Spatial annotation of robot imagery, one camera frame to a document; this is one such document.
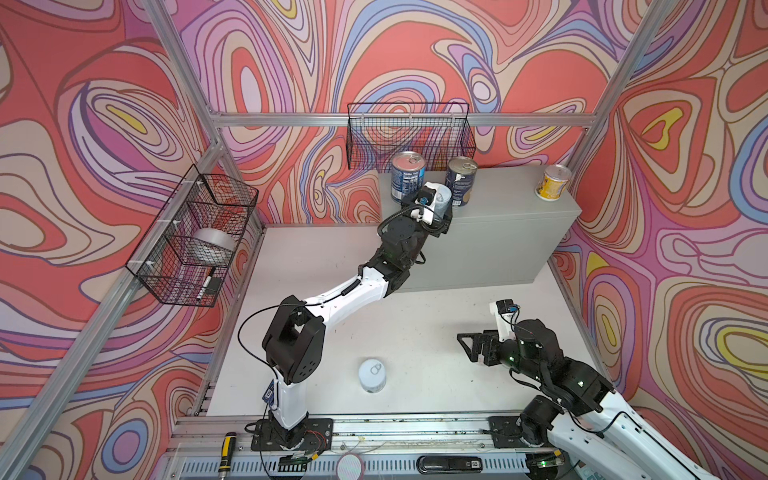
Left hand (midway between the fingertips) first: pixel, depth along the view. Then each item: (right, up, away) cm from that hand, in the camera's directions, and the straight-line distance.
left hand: (439, 191), depth 72 cm
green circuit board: (-36, -67, -1) cm, 76 cm away
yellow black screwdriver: (-51, -62, -2) cm, 80 cm away
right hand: (+9, -38, +2) cm, 39 cm away
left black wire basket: (-64, -1, +8) cm, 65 cm away
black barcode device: (+1, -63, -6) cm, 63 cm away
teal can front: (-17, -48, +6) cm, 51 cm away
